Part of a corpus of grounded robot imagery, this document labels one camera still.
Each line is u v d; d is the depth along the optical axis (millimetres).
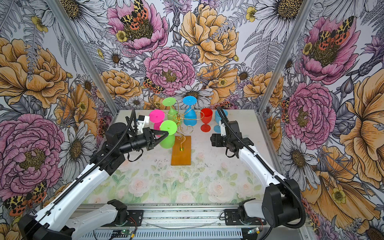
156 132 630
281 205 411
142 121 637
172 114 852
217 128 1109
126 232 704
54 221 386
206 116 995
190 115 854
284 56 899
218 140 762
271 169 461
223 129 761
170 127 677
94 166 464
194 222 744
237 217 743
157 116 725
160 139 629
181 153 982
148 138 576
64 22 759
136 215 754
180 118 749
